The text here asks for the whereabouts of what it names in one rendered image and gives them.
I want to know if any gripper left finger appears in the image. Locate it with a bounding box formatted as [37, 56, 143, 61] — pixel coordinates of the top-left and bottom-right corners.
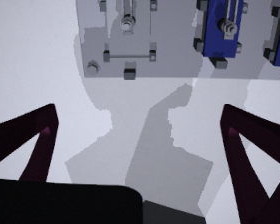
[0, 103, 59, 182]

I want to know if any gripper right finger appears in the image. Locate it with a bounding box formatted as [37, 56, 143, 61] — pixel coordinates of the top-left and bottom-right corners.
[220, 104, 280, 224]

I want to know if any blue rectangular block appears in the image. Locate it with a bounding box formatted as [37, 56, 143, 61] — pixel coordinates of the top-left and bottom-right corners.
[201, 0, 244, 58]

